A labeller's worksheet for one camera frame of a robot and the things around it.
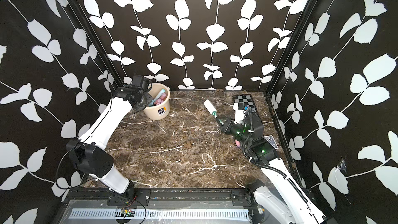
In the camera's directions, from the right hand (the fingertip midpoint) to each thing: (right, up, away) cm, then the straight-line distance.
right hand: (215, 116), depth 68 cm
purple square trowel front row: (-31, +8, +25) cm, 41 cm away
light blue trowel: (-32, +13, +29) cm, 46 cm away
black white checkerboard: (+24, +8, +44) cm, 51 cm away
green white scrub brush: (-1, +3, +6) cm, 6 cm away
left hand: (-35, +9, +14) cm, 39 cm away
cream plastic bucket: (-33, +1, +27) cm, 43 cm away
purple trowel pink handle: (+15, -18, +23) cm, 33 cm away
